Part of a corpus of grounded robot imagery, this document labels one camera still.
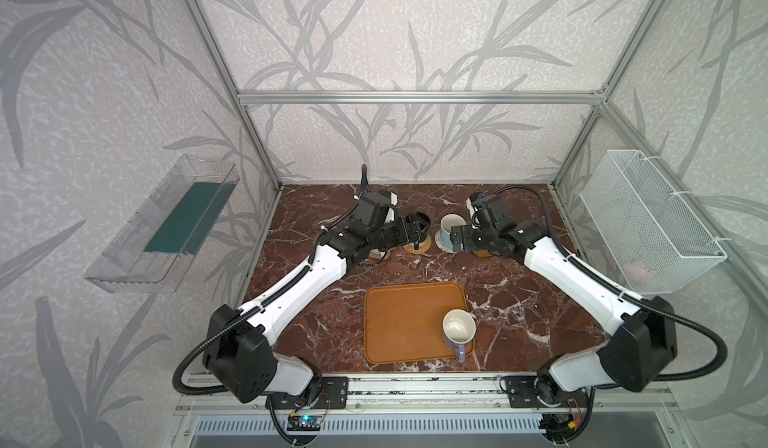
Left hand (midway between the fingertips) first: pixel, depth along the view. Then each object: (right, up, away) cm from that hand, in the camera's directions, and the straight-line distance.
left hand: (422, 222), depth 76 cm
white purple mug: (+11, -30, +7) cm, 33 cm away
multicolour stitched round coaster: (+7, -8, +25) cm, 27 cm away
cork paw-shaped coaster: (-11, -6, -13) cm, 18 cm away
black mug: (+2, 0, +21) cm, 21 cm away
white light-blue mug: (+9, -1, +20) cm, 22 cm away
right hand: (+13, -1, +8) cm, 15 cm away
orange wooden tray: (-5, -29, +9) cm, 31 cm away
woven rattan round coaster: (+1, -9, +23) cm, 25 cm away
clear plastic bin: (-58, -5, -13) cm, 60 cm away
